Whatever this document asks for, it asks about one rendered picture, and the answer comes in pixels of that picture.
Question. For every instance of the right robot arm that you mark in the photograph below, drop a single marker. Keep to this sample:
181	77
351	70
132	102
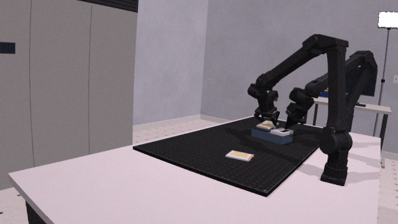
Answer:
313	89

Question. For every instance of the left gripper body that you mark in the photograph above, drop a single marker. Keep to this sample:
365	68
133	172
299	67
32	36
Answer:
265	110

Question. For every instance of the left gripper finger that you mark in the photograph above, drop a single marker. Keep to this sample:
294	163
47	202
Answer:
274	121
257	116

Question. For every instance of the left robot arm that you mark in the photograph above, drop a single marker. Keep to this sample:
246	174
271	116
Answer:
335	144

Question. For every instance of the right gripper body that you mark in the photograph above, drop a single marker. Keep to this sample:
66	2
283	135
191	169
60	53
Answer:
301	121

